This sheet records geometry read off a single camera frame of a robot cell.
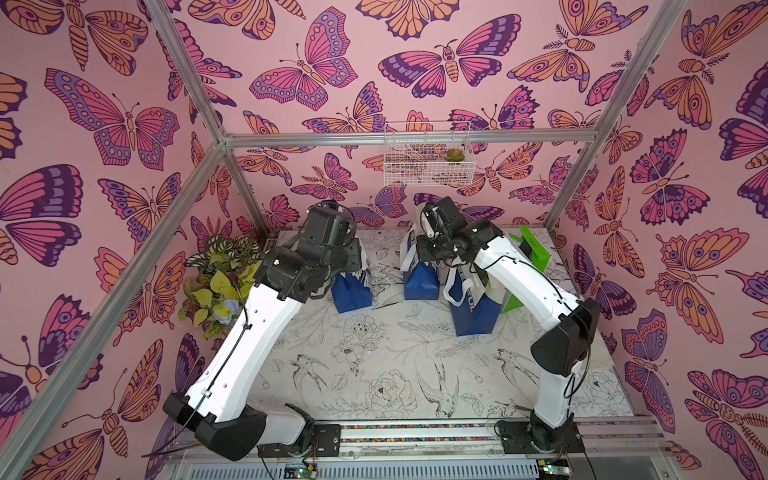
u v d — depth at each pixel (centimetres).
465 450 73
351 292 92
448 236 60
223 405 37
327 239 48
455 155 92
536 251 78
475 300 78
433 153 96
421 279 92
